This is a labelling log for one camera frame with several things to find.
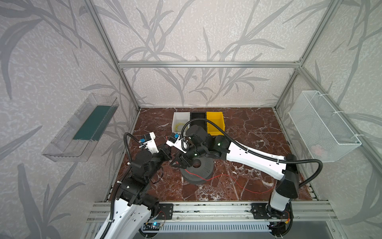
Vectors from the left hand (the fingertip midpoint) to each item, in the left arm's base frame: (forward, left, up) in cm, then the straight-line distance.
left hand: (175, 137), depth 68 cm
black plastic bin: (+32, -11, -22) cm, 40 cm away
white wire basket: (-4, -65, +7) cm, 65 cm away
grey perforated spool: (-10, -12, -22) cm, 27 cm away
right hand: (-7, 0, -3) cm, 7 cm away
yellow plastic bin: (+34, -24, -27) cm, 50 cm away
